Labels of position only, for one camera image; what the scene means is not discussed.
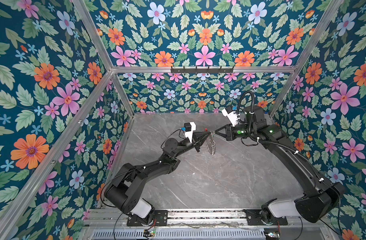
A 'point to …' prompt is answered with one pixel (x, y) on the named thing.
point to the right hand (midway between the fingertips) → (216, 130)
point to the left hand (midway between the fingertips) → (211, 131)
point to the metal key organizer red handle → (211, 142)
